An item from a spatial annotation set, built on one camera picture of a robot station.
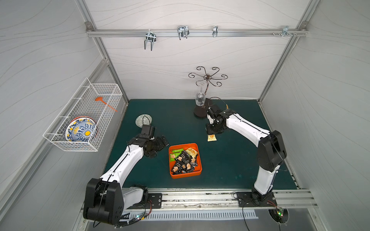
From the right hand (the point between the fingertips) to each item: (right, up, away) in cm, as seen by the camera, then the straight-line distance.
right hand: (209, 131), depth 90 cm
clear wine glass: (-6, +22, +1) cm, 23 cm away
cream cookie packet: (+1, -4, -4) cm, 5 cm away
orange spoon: (-62, +19, -12) cm, 66 cm away
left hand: (-28, -8, -6) cm, 30 cm away
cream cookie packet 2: (-11, -13, -2) cm, 17 cm away
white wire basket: (-66, +16, -19) cm, 70 cm away
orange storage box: (-8, -22, -9) cm, 25 cm away
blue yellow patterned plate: (-60, +4, -27) cm, 66 cm away
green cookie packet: (-23, -15, -3) cm, 28 cm away
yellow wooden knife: (+19, +17, +27) cm, 37 cm away
